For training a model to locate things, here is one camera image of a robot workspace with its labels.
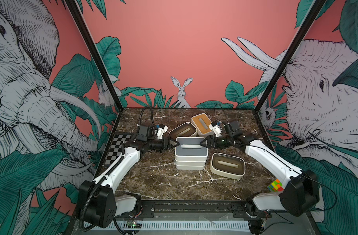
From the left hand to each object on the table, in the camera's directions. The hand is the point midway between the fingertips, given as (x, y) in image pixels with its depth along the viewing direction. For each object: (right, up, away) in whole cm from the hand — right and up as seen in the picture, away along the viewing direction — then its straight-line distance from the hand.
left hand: (177, 143), depth 77 cm
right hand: (+14, +1, +1) cm, 14 cm away
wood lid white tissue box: (+17, +11, +28) cm, 34 cm away
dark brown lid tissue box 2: (+5, +6, +24) cm, 25 cm away
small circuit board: (-22, -38, -7) cm, 45 cm away
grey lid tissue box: (+7, -3, 0) cm, 7 cm away
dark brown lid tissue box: (+30, -14, +7) cm, 34 cm away
